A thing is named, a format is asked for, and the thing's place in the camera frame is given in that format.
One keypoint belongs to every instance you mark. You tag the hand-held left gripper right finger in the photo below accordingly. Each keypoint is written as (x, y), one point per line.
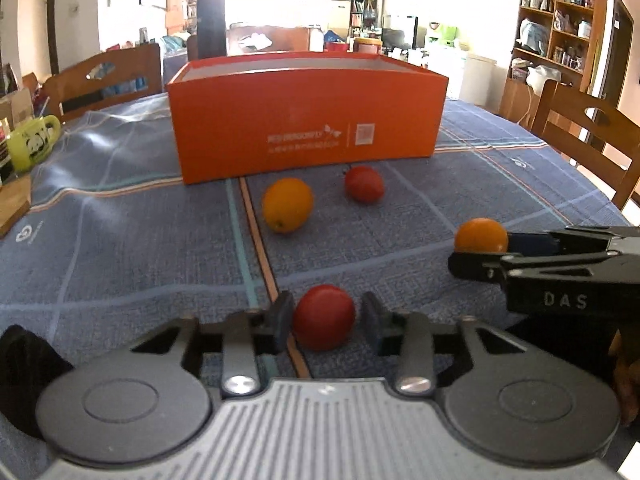
(374, 322)

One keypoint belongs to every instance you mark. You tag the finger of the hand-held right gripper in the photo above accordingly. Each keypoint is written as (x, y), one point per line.
(475, 265)
(530, 243)

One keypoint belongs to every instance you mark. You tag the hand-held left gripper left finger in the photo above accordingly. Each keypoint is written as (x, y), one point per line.
(281, 320)

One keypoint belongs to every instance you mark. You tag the orange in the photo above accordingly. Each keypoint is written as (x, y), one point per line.
(480, 234)
(288, 205)

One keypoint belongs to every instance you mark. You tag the red apple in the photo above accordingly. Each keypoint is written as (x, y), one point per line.
(324, 317)
(365, 185)

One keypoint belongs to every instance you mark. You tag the orange cardboard box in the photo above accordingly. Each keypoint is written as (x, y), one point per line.
(300, 120)

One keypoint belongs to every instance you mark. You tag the person's right hand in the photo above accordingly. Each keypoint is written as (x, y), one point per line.
(624, 370)

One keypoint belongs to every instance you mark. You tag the blue plaid tablecloth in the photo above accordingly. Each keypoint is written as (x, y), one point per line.
(150, 240)

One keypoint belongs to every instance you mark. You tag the white cabinet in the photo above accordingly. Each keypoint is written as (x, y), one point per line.
(477, 77)

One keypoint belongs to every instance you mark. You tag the wooden bookshelf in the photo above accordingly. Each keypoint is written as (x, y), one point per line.
(555, 35)

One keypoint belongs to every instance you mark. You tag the black television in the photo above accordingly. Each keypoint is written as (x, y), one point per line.
(400, 31)

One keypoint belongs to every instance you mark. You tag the black cloth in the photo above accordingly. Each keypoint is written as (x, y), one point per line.
(25, 370)

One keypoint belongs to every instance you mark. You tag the tall narrow bookshelf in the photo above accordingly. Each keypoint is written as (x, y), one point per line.
(365, 4)

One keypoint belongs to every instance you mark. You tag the white standing air conditioner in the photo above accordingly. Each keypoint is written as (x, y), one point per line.
(340, 10)

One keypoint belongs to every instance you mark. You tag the wooden board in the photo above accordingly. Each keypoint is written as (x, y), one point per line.
(12, 205)

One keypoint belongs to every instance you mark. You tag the black cylindrical speaker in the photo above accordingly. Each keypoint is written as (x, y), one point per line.
(211, 25)

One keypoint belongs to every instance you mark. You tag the green mug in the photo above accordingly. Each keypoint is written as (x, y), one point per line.
(30, 142)

